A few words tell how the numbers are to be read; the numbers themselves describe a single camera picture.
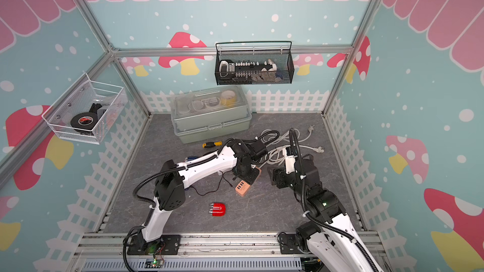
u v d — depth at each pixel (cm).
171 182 53
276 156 97
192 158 100
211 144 102
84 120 70
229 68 89
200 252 74
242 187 87
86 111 73
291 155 61
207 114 92
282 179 63
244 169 71
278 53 91
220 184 89
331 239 44
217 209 81
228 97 103
